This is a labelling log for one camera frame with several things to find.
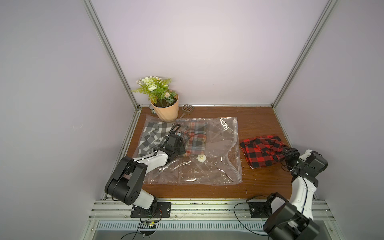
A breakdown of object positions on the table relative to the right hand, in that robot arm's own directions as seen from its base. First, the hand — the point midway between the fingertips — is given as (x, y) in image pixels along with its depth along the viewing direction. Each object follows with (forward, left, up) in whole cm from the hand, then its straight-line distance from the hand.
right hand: (291, 147), depth 79 cm
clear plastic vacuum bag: (+2, +42, -14) cm, 45 cm away
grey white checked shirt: (+15, +81, -11) cm, 83 cm away
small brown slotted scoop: (+41, +61, -12) cm, 74 cm away
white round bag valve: (-1, +49, -13) cm, 50 cm away
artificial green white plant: (+33, +77, +15) cm, 85 cm away
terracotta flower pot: (+27, +72, -3) cm, 77 cm away
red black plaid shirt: (+5, +10, -13) cm, 17 cm away
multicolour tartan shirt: (+12, +53, -11) cm, 56 cm away
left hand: (+6, +61, -11) cm, 62 cm away
